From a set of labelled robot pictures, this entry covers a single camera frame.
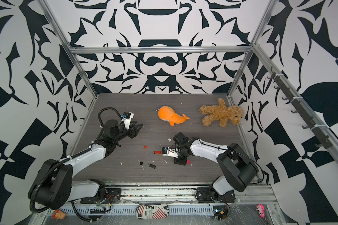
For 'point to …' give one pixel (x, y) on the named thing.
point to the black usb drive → (152, 166)
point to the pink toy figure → (261, 209)
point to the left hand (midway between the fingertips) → (137, 121)
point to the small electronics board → (220, 212)
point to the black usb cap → (141, 163)
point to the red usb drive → (157, 152)
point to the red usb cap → (145, 146)
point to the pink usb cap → (188, 161)
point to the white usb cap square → (169, 139)
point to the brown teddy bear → (224, 113)
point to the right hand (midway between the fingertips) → (176, 155)
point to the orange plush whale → (167, 114)
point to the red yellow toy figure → (58, 214)
